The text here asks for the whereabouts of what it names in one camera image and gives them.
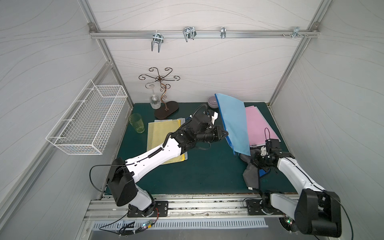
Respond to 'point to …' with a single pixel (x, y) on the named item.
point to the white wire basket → (86, 125)
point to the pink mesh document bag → (256, 125)
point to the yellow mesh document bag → (158, 130)
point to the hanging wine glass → (155, 100)
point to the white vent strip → (104, 225)
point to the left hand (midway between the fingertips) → (231, 135)
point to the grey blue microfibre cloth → (251, 172)
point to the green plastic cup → (136, 120)
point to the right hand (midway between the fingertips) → (252, 161)
